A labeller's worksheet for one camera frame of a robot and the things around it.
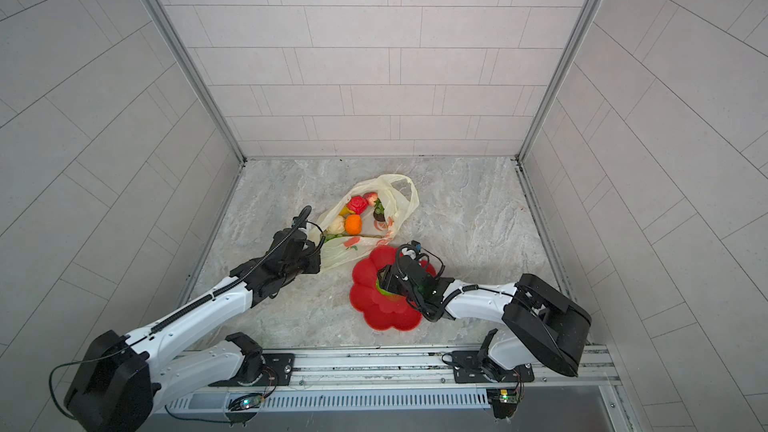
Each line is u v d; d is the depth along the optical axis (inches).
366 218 38.9
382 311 31.6
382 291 30.2
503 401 26.7
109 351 15.6
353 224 36.6
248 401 25.6
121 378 15.0
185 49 34.2
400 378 27.8
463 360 28.5
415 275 24.8
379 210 37.6
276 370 27.9
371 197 39.2
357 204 37.9
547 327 16.7
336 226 35.8
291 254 24.6
